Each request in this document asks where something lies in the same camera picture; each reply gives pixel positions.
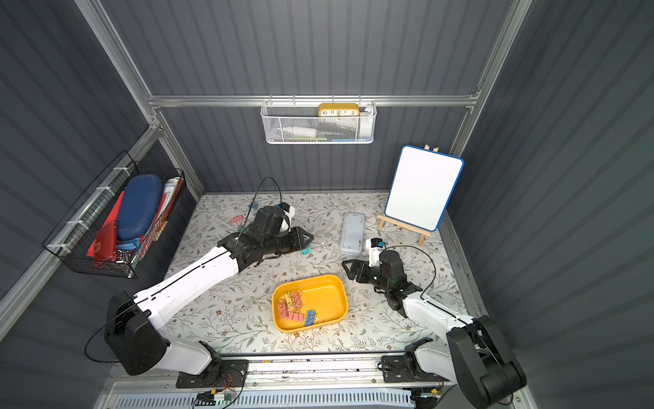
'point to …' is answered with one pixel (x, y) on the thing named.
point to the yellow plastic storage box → (308, 303)
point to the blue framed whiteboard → (422, 184)
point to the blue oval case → (140, 204)
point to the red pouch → (105, 244)
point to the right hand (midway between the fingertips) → (356, 262)
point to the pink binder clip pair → (290, 305)
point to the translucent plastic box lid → (352, 233)
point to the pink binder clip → (238, 218)
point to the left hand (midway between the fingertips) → (313, 239)
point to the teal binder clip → (306, 250)
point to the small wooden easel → (423, 233)
